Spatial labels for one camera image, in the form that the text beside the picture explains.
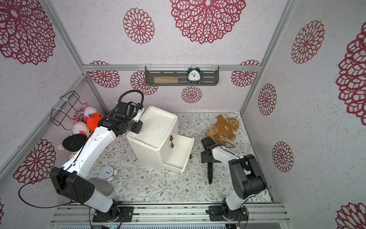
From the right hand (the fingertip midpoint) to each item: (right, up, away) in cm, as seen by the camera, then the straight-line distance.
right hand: (210, 156), depth 94 cm
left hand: (-45, +21, -13) cm, 51 cm away
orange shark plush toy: (-76, +23, -4) cm, 79 cm away
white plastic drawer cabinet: (-32, +20, -12) cm, 40 cm away
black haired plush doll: (-77, +11, -18) cm, 80 cm away
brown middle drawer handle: (-25, +8, -6) cm, 27 cm away
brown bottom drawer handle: (-13, +1, -5) cm, 14 cm away
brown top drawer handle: (-25, +13, -13) cm, 31 cm away
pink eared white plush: (-81, +29, +1) cm, 86 cm away
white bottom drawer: (-22, -1, -1) cm, 22 cm away
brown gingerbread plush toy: (+11, +18, +7) cm, 22 cm away
